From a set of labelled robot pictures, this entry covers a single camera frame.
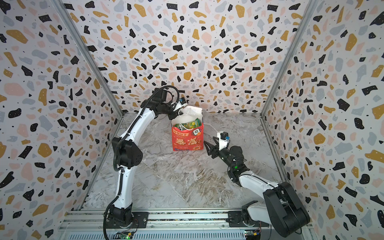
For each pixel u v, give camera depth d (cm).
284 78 99
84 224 73
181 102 81
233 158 63
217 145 72
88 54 86
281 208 42
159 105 72
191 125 92
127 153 61
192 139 87
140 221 73
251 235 72
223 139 70
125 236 70
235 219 74
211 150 73
